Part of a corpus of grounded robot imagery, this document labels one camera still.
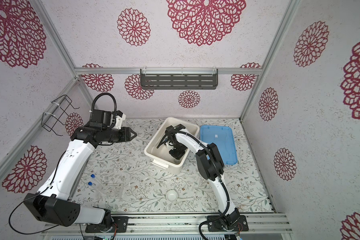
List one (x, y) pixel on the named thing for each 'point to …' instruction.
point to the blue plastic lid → (223, 137)
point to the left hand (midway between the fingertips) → (132, 137)
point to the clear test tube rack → (112, 190)
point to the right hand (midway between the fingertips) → (179, 154)
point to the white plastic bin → (161, 156)
